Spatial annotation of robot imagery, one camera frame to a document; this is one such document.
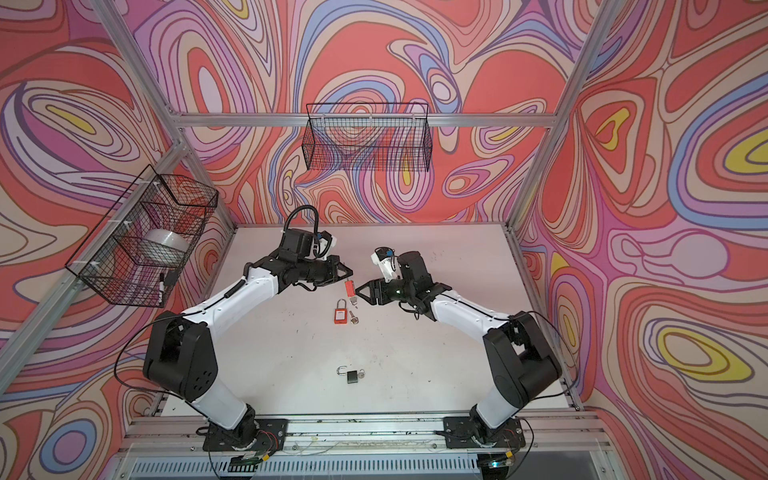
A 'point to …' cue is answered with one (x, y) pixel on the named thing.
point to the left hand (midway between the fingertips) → (355, 270)
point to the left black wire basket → (138, 250)
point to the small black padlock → (351, 376)
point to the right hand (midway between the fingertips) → (366, 294)
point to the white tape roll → (164, 246)
